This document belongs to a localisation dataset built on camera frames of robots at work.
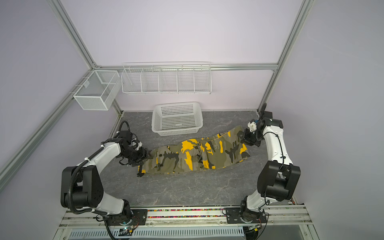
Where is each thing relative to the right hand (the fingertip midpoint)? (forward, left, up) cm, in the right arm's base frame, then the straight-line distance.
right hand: (243, 143), depth 83 cm
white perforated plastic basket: (+32, +43, -14) cm, 55 cm away
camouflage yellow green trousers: (-1, +26, -11) cm, 28 cm away
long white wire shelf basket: (+43, +47, +15) cm, 65 cm away
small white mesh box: (+34, +91, +12) cm, 98 cm away
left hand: (-7, +55, -7) cm, 56 cm away
